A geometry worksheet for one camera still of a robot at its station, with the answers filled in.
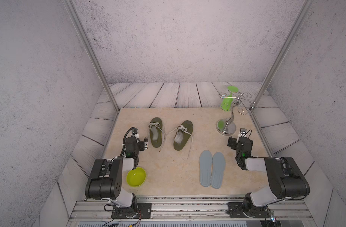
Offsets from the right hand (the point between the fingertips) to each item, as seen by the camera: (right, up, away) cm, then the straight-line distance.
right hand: (240, 136), depth 93 cm
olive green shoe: (-56, +3, +6) cm, 57 cm away
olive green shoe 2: (-37, +2, +6) cm, 37 cm away
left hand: (-66, -1, +2) cm, 66 cm away
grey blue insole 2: (-15, -17, -1) cm, 23 cm away
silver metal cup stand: (-4, +6, +15) cm, 16 cm away
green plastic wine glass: (-7, +22, +6) cm, 24 cm away
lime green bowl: (-65, -23, -9) cm, 69 cm away
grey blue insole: (-23, -19, 0) cm, 30 cm away
